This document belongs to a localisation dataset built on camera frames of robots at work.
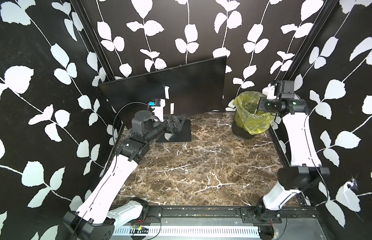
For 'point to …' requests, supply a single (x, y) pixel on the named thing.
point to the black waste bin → (240, 132)
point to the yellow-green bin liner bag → (247, 116)
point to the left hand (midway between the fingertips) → (178, 114)
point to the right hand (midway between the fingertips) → (261, 103)
